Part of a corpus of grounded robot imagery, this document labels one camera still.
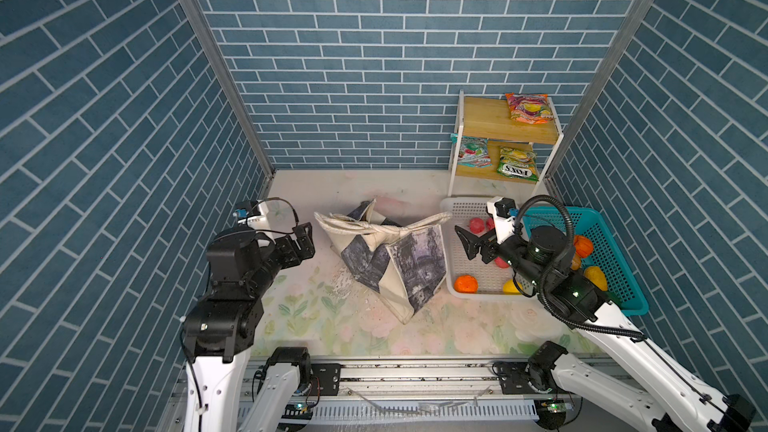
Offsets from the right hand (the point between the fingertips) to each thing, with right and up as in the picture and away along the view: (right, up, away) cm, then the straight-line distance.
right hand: (470, 214), depth 68 cm
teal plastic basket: (+47, -22, +16) cm, 54 cm away
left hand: (-39, -3, -5) cm, 39 cm away
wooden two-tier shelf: (+11, +29, +24) cm, 39 cm away
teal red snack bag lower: (+9, +20, +33) cm, 40 cm away
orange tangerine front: (+3, -21, +17) cm, 27 cm away
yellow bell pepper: (+42, -20, +19) cm, 51 cm away
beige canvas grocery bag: (-15, -12, +6) cm, 20 cm away
